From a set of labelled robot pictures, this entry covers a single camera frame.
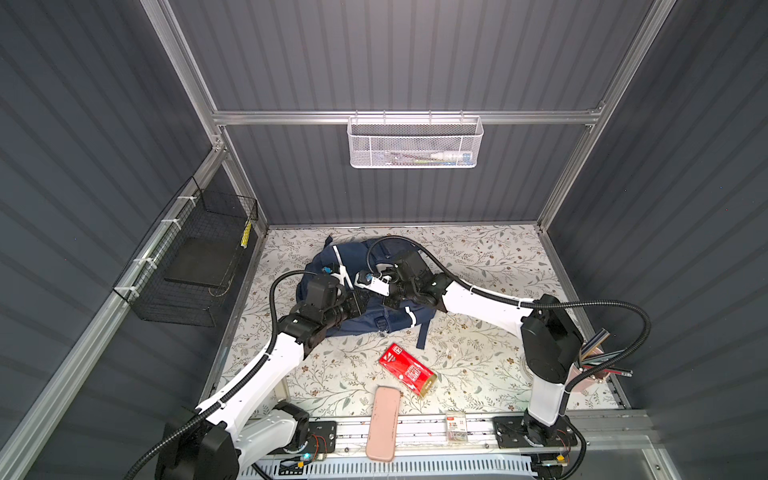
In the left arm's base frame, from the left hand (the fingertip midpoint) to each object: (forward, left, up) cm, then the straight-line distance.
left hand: (366, 296), depth 81 cm
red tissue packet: (-15, -11, -15) cm, 24 cm away
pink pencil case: (-30, -3, -14) cm, 33 cm away
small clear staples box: (-30, -21, -14) cm, 40 cm away
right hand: (+4, -2, -2) cm, 4 cm away
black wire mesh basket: (+3, +44, +11) cm, 46 cm away
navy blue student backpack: (+18, +5, -4) cm, 19 cm away
